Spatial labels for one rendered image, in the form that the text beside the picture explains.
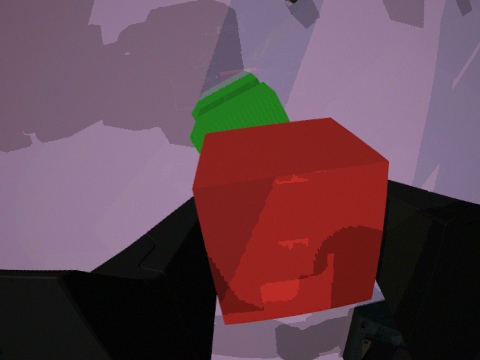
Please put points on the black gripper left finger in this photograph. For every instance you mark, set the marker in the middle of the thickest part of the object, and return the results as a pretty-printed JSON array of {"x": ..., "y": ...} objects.
[{"x": 154, "y": 301}]

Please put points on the red block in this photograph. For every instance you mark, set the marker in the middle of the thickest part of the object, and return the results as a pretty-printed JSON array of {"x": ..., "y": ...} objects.
[{"x": 292, "y": 216}]

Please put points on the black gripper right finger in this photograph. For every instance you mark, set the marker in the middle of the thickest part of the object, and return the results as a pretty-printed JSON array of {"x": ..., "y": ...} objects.
[{"x": 429, "y": 272}]

